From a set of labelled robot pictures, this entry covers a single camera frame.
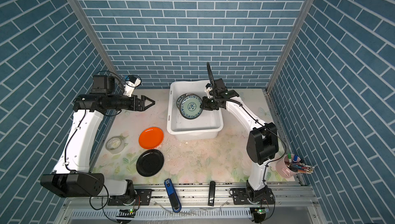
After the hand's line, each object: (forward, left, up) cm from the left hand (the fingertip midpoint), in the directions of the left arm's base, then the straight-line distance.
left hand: (148, 101), depth 71 cm
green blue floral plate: (+8, -18, -16) cm, 26 cm away
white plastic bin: (+6, -29, -31) cm, 43 cm away
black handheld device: (-35, -30, -29) cm, 54 cm away
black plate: (-18, +3, -32) cm, 36 cm away
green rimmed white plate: (+29, -10, -29) cm, 42 cm away
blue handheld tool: (-36, -12, -31) cm, 49 cm away
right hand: (+9, -24, -13) cm, 29 cm away
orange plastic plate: (-2, +6, -32) cm, 32 cm away
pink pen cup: (-23, -69, -22) cm, 76 cm away
